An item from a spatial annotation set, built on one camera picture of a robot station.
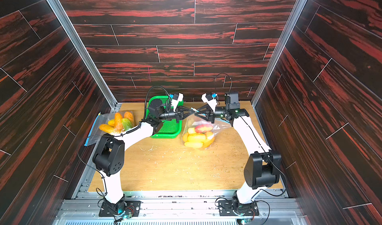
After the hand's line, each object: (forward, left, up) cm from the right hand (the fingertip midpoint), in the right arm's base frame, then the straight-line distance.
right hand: (198, 111), depth 79 cm
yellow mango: (-7, +1, -16) cm, 17 cm away
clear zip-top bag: (-3, +3, -4) cm, 6 cm away
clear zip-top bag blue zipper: (+7, +63, -23) cm, 67 cm away
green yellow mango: (+3, +47, -17) cm, 50 cm away
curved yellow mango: (-9, +2, -20) cm, 22 cm away
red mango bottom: (-2, -3, -13) cm, 13 cm away
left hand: (-2, +3, +1) cm, 4 cm away
